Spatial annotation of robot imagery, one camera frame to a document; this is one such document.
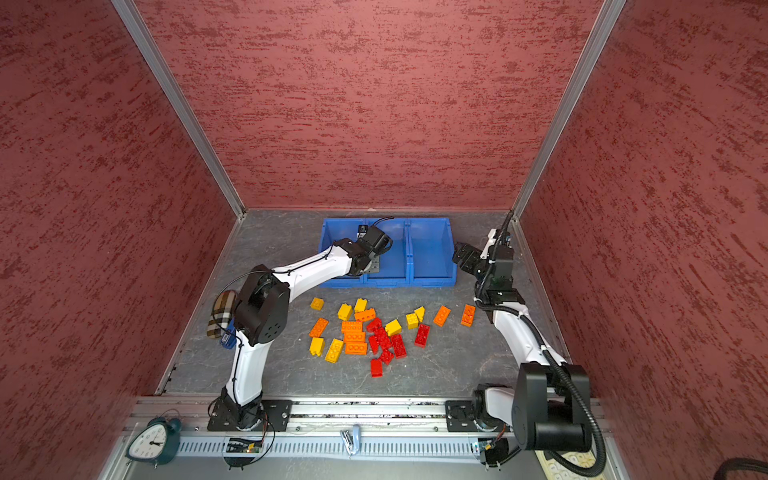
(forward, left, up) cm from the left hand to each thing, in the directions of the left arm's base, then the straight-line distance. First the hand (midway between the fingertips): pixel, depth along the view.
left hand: (365, 265), depth 96 cm
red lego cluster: (-25, -8, -6) cm, 27 cm away
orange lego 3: (-15, -1, -5) cm, 16 cm away
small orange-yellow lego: (-11, +15, -5) cm, 19 cm away
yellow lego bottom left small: (-25, +13, -5) cm, 28 cm away
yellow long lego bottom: (-26, +8, -6) cm, 27 cm away
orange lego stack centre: (-22, +2, -7) cm, 23 cm away
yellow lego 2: (-15, +5, -4) cm, 16 cm away
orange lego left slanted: (-19, +14, -7) cm, 24 cm away
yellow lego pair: (-18, -15, -3) cm, 24 cm away
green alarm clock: (-48, +45, -2) cm, 66 cm away
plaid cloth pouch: (-16, +43, -4) cm, 46 cm away
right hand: (-2, -30, +11) cm, 32 cm away
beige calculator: (-53, -47, -4) cm, 71 cm away
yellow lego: (-19, -10, -5) cm, 22 cm away
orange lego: (-14, -33, -6) cm, 37 cm away
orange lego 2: (-14, -25, -7) cm, 30 cm away
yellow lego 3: (-12, +1, -5) cm, 13 cm away
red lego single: (-21, -18, -6) cm, 29 cm away
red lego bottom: (-31, -5, -6) cm, 31 cm away
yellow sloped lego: (-15, -18, -4) cm, 23 cm away
